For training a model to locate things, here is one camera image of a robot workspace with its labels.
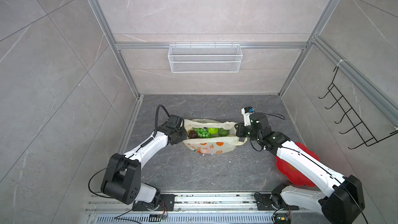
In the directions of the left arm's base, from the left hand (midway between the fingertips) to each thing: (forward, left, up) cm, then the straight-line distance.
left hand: (185, 132), depth 89 cm
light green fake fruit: (+3, -17, -5) cm, 18 cm away
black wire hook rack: (-15, -76, +23) cm, 80 cm away
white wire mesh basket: (+43, -14, +21) cm, 50 cm away
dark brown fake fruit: (+1, -4, -4) cm, 6 cm away
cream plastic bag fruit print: (-10, -13, +1) cm, 16 cm away
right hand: (-2, -27, +10) cm, 29 cm away
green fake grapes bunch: (+1, -10, -4) cm, 11 cm away
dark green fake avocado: (+2, -23, -5) cm, 24 cm away
